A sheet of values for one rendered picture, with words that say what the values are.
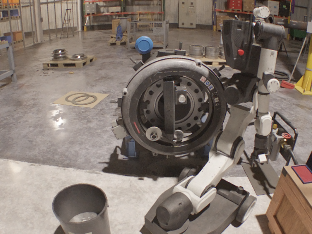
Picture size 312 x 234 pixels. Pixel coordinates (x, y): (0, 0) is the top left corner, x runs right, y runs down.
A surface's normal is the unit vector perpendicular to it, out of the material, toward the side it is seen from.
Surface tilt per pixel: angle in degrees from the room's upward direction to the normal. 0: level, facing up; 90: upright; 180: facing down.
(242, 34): 86
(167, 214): 61
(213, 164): 28
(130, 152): 90
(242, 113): 56
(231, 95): 84
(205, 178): 15
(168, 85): 90
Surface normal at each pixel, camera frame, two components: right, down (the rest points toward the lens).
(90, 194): -0.23, 0.37
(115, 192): 0.00, -0.90
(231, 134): -0.49, -0.47
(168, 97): 0.03, 0.44
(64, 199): 0.85, 0.18
